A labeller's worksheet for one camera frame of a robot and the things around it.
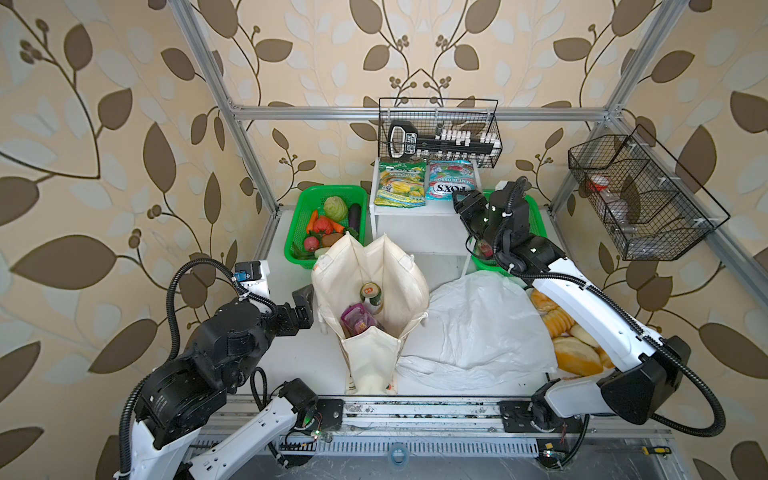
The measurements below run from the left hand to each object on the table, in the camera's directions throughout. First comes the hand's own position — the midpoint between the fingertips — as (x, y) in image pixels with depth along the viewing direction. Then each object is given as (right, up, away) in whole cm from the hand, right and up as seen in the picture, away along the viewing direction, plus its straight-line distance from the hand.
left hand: (296, 289), depth 58 cm
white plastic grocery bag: (+46, -17, +28) cm, 57 cm away
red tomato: (-7, +15, +50) cm, 53 cm away
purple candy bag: (+9, -11, +18) cm, 23 cm away
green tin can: (+13, -7, +27) cm, 31 cm away
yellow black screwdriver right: (+81, -40, +12) cm, 91 cm away
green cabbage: (-3, +21, +51) cm, 56 cm away
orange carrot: (-13, +17, +56) cm, 60 cm away
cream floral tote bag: (+14, -20, +13) cm, 27 cm away
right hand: (+34, +19, +14) cm, 42 cm away
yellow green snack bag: (+21, +24, +20) cm, 37 cm away
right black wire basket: (+83, +17, +15) cm, 86 cm away
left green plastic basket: (-13, +26, +58) cm, 65 cm away
